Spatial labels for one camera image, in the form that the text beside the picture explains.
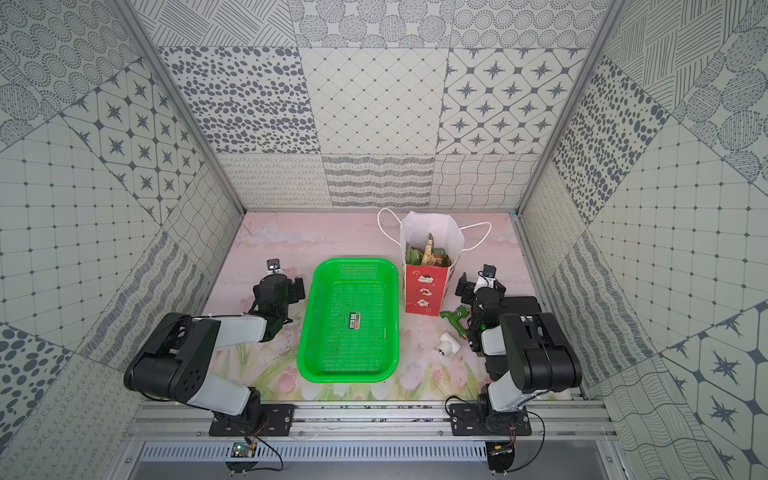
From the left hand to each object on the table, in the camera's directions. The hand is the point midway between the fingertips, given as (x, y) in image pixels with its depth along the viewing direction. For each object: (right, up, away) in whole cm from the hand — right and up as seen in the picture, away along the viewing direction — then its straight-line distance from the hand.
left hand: (280, 277), depth 94 cm
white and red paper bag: (+46, -1, -12) cm, 47 cm away
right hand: (+64, 0, -1) cm, 64 cm away
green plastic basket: (+17, -21, -8) cm, 28 cm away
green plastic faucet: (+56, -13, -3) cm, 57 cm away
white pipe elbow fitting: (+52, -18, -9) cm, 56 cm away
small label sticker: (+24, -13, -3) cm, 27 cm away
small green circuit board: (0, -39, -22) cm, 45 cm away
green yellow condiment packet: (+47, +7, -5) cm, 48 cm away
